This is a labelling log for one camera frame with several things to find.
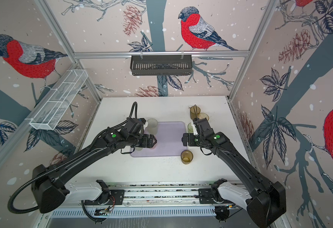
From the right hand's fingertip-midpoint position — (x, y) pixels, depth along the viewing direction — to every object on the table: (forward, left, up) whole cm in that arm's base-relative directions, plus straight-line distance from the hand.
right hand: (187, 140), depth 79 cm
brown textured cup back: (+29, -6, -8) cm, 31 cm away
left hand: (-4, +20, +4) cm, 20 cm away
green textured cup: (-10, +24, +10) cm, 28 cm away
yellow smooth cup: (+25, -12, -9) cm, 30 cm away
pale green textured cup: (+15, +23, -5) cm, 28 cm away
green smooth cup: (+14, -3, -8) cm, 16 cm away
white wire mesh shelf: (+5, +73, +18) cm, 75 cm away
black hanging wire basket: (+55, +19, +14) cm, 60 cm away
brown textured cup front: (-4, 0, -14) cm, 14 cm away
